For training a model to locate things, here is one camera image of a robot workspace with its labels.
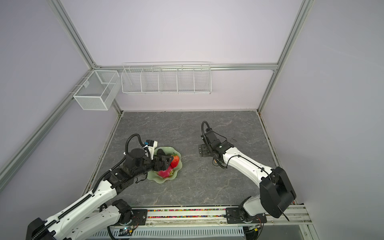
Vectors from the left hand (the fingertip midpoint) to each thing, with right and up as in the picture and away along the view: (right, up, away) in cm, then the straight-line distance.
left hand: (167, 159), depth 76 cm
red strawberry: (+3, -3, +8) cm, 9 cm away
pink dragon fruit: (-1, -9, +5) cm, 10 cm away
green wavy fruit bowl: (-9, -12, +8) cm, 17 cm away
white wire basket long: (-5, +49, +23) cm, 54 cm away
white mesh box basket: (-50, +41, +22) cm, 68 cm away
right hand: (+22, +4, +10) cm, 25 cm away
